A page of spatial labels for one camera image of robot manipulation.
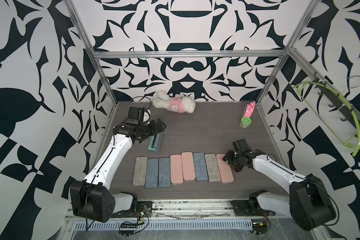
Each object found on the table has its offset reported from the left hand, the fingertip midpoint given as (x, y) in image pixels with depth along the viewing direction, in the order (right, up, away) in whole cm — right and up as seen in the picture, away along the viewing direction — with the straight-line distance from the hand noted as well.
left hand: (158, 125), depth 80 cm
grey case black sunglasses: (+30, -24, +5) cm, 39 cm away
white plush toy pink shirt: (+8, +14, +28) cm, 32 cm away
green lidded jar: (+55, +1, +23) cm, 60 cm away
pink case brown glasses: (+9, -25, +5) cm, 27 cm away
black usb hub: (-15, -48, -7) cm, 50 cm away
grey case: (-3, -10, +9) cm, 14 cm away
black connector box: (+48, -48, -9) cm, 68 cm away
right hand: (+36, -20, +9) cm, 42 cm away
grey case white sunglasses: (+2, -26, +3) cm, 26 cm away
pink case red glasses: (+36, -25, +4) cm, 44 cm away
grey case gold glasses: (+22, -23, +5) cm, 33 cm away
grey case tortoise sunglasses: (-4, -26, +3) cm, 27 cm away
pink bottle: (+58, +10, +23) cm, 63 cm away
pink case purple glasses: (+16, -23, +5) cm, 29 cm away
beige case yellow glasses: (-11, -25, +3) cm, 27 cm away
